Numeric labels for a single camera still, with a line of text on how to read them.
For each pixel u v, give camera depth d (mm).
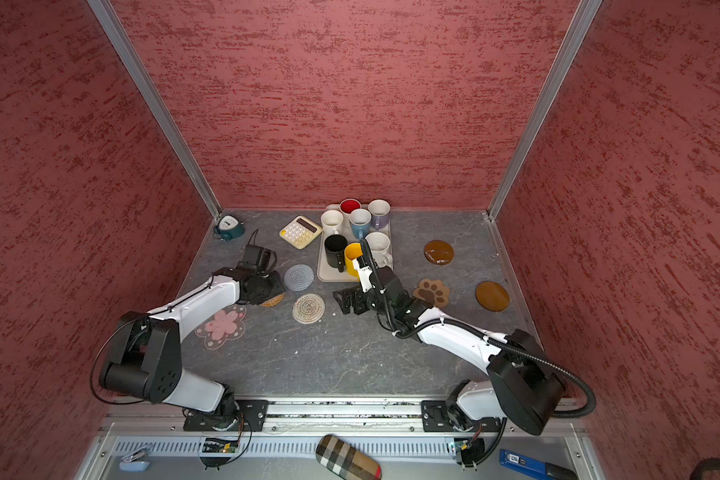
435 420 737
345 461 656
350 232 1113
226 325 893
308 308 929
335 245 1008
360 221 1080
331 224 1043
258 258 727
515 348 438
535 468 651
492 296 967
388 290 612
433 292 974
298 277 1003
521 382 421
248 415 742
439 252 1080
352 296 721
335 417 756
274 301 856
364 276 732
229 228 1100
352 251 984
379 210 1158
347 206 1132
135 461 668
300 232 1125
